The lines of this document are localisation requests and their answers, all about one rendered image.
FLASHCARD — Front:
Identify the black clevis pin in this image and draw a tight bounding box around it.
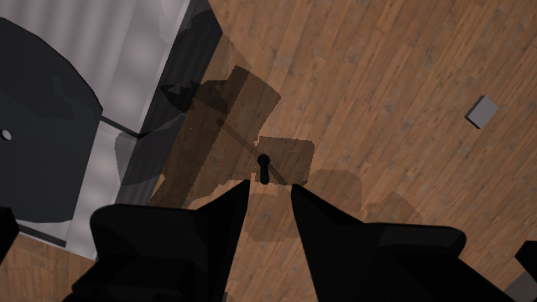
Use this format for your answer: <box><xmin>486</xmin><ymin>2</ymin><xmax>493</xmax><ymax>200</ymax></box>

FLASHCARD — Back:
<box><xmin>258</xmin><ymin>154</ymin><xmax>270</xmax><ymax>185</ymax></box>

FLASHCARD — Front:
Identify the dark grey round disc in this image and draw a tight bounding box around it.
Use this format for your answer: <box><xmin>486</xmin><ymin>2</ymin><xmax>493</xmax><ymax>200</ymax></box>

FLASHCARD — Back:
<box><xmin>0</xmin><ymin>17</ymin><xmax>103</xmax><ymax>223</ymax></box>

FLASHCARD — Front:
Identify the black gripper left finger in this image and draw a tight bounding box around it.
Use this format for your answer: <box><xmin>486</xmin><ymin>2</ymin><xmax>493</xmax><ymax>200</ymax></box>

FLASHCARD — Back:
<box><xmin>90</xmin><ymin>180</ymin><xmax>251</xmax><ymax>302</ymax></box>

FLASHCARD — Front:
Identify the grey metal tray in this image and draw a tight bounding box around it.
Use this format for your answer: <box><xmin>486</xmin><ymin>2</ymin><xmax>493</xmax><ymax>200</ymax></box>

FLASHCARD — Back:
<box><xmin>0</xmin><ymin>0</ymin><xmax>223</xmax><ymax>260</ymax></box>

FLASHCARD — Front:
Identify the grey rectangular block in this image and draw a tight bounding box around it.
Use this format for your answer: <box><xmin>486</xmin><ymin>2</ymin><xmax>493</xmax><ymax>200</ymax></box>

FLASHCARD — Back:
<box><xmin>465</xmin><ymin>96</ymin><xmax>498</xmax><ymax>129</ymax></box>

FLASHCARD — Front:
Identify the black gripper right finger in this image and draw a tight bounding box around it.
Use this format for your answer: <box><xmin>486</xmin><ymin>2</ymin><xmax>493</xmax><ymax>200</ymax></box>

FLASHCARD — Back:
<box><xmin>290</xmin><ymin>184</ymin><xmax>467</xmax><ymax>302</ymax></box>

